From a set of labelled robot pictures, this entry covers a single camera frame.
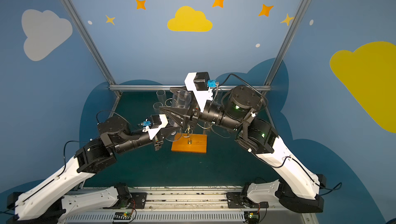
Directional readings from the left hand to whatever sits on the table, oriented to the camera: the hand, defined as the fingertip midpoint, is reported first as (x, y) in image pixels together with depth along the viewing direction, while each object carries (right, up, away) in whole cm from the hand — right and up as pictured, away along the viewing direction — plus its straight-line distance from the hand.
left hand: (176, 120), depth 53 cm
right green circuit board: (+34, -49, +20) cm, 63 cm away
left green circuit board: (-29, -48, +20) cm, 60 cm away
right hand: (+1, +8, -14) cm, 16 cm away
